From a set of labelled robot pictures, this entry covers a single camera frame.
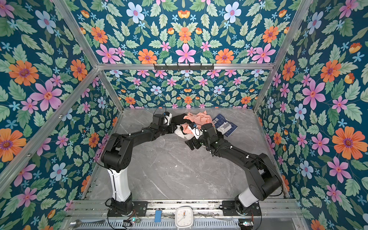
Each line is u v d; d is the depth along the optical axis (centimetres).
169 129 89
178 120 101
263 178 44
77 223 69
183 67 91
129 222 72
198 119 99
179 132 99
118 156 53
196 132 73
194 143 77
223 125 107
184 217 69
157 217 72
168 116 91
